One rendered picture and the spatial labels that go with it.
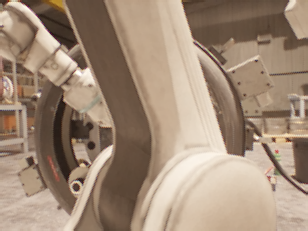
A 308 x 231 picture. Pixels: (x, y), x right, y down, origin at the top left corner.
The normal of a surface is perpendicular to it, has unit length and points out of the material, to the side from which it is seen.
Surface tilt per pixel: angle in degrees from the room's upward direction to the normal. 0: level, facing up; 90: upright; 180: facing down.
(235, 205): 90
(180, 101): 90
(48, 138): 90
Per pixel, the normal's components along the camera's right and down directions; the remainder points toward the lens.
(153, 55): 0.44, 0.04
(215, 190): 0.43, -0.17
